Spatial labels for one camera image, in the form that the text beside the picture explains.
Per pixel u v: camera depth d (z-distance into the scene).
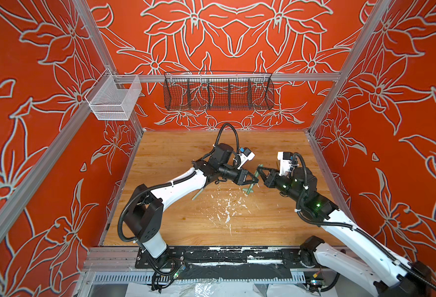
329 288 0.67
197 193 0.91
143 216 0.44
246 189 0.93
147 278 0.70
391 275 0.39
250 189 0.73
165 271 0.62
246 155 0.69
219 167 0.64
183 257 0.73
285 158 0.64
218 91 0.97
